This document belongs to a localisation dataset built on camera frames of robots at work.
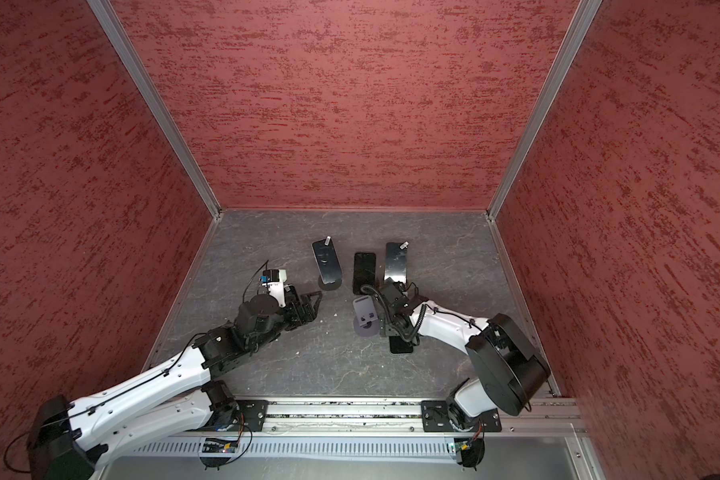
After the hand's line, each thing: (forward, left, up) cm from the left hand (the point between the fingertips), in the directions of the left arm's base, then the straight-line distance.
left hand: (310, 301), depth 77 cm
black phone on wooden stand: (+15, -14, -8) cm, 22 cm away
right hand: (-2, -25, -16) cm, 29 cm away
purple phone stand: (-1, -16, -16) cm, 22 cm away
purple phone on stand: (+18, -2, -7) cm, 20 cm away
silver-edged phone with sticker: (+17, -24, -8) cm, 31 cm away
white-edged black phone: (-6, -25, -14) cm, 29 cm away
